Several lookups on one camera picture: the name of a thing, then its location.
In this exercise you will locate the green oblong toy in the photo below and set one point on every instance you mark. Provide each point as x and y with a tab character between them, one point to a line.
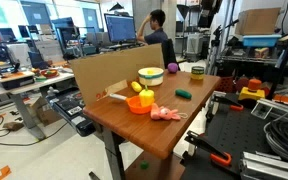
183	93

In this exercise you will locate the yellow toy bell pepper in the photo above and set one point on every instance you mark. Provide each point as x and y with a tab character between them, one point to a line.
146	97

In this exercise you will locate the small yellow toy fruit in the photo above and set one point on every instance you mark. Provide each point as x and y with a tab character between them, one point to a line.
136	86

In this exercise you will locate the orange toy pan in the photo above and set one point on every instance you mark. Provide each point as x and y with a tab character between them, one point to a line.
135	106

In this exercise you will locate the yellow toy piece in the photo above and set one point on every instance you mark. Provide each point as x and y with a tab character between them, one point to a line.
150	71

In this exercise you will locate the cream bowl teal stripe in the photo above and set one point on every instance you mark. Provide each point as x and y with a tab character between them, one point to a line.
150	79

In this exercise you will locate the pink plush bunny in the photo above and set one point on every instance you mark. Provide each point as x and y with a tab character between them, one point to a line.
162	113

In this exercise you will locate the purple ball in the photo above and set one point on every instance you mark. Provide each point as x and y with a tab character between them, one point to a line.
172	67

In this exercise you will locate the brown cardboard panel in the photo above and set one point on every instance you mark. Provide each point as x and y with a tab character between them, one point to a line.
110	71

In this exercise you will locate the black office chair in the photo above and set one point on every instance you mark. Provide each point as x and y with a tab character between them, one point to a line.
169	53

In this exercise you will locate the yellow corn can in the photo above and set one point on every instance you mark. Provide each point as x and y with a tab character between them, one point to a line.
197	73

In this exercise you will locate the seated person dark shirt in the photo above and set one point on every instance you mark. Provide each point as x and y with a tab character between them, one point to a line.
154	33

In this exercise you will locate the computer monitor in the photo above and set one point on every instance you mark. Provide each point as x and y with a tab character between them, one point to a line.
120	28

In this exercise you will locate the grey table leg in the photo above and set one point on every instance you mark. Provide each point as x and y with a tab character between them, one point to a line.
114	153

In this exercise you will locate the small green ball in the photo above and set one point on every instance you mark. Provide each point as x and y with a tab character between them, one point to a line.
144	164

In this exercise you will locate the black equipment box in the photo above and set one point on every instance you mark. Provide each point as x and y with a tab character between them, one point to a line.
70	110

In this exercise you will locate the red mesh crate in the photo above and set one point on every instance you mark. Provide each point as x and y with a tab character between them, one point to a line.
225	85

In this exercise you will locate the black equipment base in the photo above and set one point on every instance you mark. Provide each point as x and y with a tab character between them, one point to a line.
225	100

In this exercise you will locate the red bowl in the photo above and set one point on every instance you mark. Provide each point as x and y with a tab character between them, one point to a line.
49	73

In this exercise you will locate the dark red round object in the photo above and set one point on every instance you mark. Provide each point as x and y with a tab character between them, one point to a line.
242	83

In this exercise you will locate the small cardboard box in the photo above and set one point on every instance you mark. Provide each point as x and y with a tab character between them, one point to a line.
45	113

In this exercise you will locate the yellow emergency stop button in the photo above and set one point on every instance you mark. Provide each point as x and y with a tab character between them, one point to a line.
252	91

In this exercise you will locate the grey standing desk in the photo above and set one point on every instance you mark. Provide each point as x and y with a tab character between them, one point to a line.
27	87

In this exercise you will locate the blue plastic bin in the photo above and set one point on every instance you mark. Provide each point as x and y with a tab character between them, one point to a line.
260	40

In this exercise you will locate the black device orange top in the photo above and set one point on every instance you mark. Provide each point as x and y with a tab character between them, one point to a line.
14	81

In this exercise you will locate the large cardboard box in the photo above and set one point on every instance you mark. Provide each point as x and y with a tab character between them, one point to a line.
257	20

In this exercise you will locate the aluminium extrusion bar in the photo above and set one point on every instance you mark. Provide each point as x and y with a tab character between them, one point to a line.
270	166
277	110

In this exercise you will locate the brown power brick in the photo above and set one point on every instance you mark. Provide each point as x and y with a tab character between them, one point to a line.
13	125

